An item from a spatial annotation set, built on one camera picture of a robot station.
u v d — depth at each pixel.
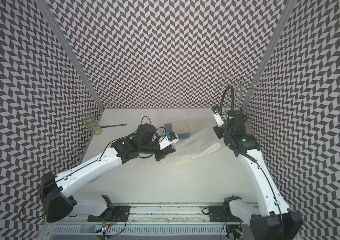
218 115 0.62
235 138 0.48
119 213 0.72
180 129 1.01
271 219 0.36
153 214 0.74
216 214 0.74
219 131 0.65
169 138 0.60
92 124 1.01
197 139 0.73
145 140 0.56
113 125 0.92
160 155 0.62
